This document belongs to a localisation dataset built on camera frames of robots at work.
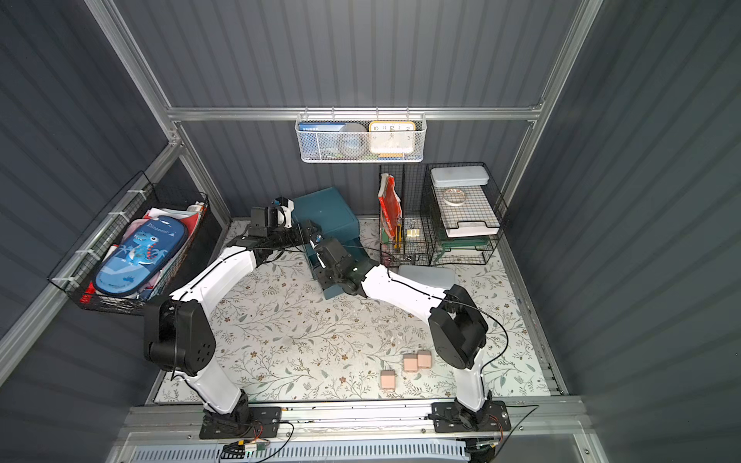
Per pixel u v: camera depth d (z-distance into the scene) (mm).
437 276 1027
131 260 641
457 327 482
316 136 833
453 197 994
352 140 907
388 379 790
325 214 937
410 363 822
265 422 740
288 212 802
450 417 738
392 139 886
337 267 642
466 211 939
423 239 1151
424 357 833
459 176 1020
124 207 720
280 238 753
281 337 891
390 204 1156
